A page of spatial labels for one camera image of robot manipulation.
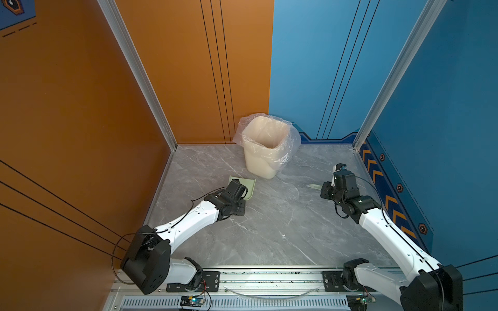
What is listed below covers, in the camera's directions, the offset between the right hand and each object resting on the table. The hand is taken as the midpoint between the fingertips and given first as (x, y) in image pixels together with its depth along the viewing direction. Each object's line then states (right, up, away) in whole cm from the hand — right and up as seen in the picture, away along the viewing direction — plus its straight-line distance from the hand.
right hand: (323, 185), depth 83 cm
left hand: (-36, -9, +3) cm, 37 cm away
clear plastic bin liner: (-11, +21, +8) cm, 25 cm away
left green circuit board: (-53, -41, -12) cm, 68 cm away
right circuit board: (+9, -42, -12) cm, 45 cm away
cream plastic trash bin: (-24, +22, +21) cm, 39 cm away
